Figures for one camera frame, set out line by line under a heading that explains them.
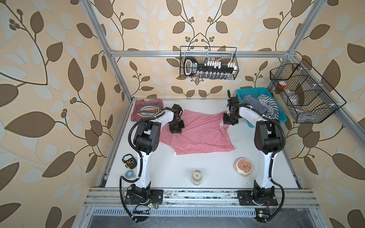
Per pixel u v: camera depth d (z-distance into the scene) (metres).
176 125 0.88
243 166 0.83
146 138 0.58
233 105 0.82
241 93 1.16
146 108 1.12
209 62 0.82
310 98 0.73
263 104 1.10
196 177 0.72
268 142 0.57
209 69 0.84
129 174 0.83
